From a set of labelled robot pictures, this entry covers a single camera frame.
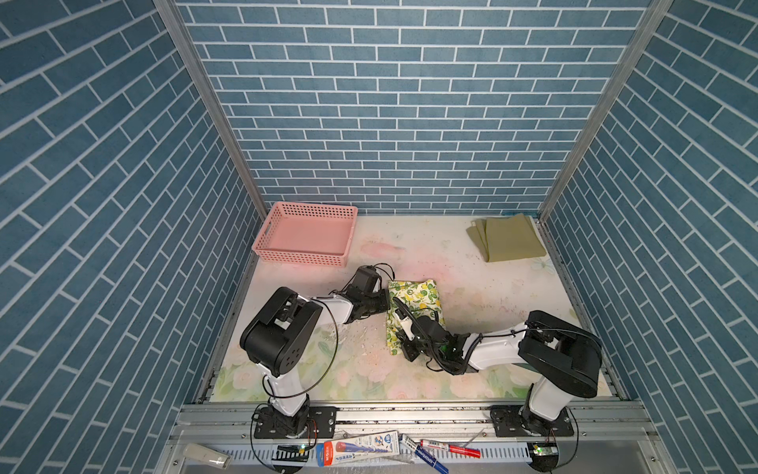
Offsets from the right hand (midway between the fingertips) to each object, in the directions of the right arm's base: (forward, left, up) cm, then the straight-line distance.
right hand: (394, 333), depth 88 cm
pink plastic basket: (+37, +35, +1) cm, 51 cm away
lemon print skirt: (+11, -7, +3) cm, 13 cm away
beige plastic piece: (-33, +41, +3) cm, 53 cm away
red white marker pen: (-27, -18, -1) cm, 32 cm away
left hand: (+11, +1, 0) cm, 11 cm away
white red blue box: (-29, +6, 0) cm, 29 cm away
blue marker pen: (-29, -10, 0) cm, 30 cm away
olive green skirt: (+41, -40, 0) cm, 57 cm away
